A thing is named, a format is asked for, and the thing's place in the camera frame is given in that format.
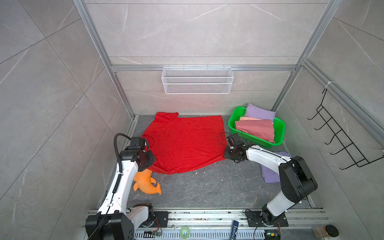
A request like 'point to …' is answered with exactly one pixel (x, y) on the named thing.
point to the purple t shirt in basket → (258, 112)
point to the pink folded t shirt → (262, 129)
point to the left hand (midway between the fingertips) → (151, 157)
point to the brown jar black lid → (325, 231)
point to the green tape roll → (181, 235)
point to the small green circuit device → (272, 234)
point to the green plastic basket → (279, 129)
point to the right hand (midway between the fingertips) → (226, 153)
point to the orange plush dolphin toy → (145, 182)
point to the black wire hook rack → (359, 159)
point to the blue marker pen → (234, 229)
